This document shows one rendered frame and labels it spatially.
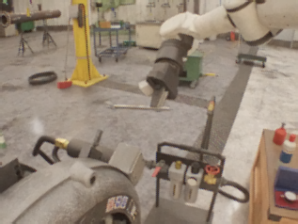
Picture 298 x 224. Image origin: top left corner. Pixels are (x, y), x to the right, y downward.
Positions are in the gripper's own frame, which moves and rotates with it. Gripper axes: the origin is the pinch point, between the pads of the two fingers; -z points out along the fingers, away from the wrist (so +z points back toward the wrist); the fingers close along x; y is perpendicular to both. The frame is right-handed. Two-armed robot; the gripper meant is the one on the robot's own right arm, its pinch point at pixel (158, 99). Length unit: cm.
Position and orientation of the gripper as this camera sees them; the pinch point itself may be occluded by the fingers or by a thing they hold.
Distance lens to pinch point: 60.3
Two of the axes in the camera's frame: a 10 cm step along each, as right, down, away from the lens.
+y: 8.3, 0.6, -5.6
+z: 2.9, -8.9, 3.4
